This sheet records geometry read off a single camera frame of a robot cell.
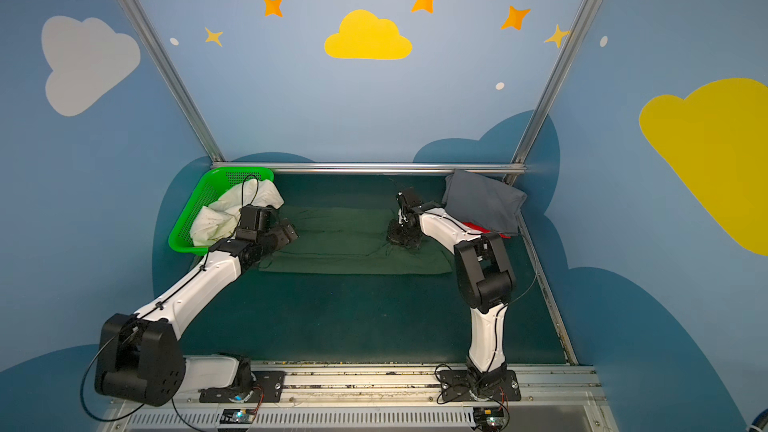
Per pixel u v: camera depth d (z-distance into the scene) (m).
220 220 0.97
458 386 0.75
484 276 0.52
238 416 0.71
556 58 0.87
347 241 1.01
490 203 1.01
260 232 0.68
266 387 0.74
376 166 1.22
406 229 0.83
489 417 0.72
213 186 1.10
